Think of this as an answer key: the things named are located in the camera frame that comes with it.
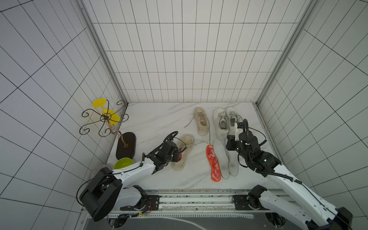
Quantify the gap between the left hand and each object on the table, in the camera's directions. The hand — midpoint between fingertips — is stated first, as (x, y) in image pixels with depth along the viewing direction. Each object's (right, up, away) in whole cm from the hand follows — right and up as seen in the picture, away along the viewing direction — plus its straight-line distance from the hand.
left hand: (174, 154), depth 88 cm
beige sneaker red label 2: (+19, +21, +15) cm, 32 cm away
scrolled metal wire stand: (-33, +23, -16) cm, 43 cm away
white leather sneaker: (+32, +19, +10) cm, 38 cm away
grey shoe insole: (+30, +1, +2) cm, 31 cm away
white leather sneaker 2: (+41, +23, +10) cm, 48 cm away
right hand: (+31, +14, -10) cm, 35 cm away
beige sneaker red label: (+7, +4, +4) cm, 9 cm away
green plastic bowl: (-30, -3, -5) cm, 31 cm away
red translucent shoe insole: (+24, -3, 0) cm, 24 cm away
